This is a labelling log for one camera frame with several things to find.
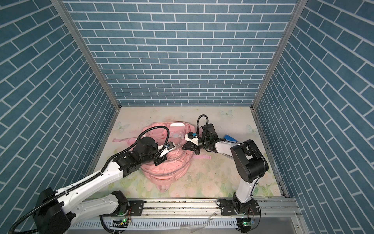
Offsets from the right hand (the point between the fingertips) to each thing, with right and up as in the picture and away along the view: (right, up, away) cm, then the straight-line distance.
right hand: (182, 145), depth 86 cm
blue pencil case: (+32, +2, +16) cm, 35 cm away
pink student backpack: (-9, -13, -9) cm, 18 cm away
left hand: (-7, 0, -7) cm, 10 cm away
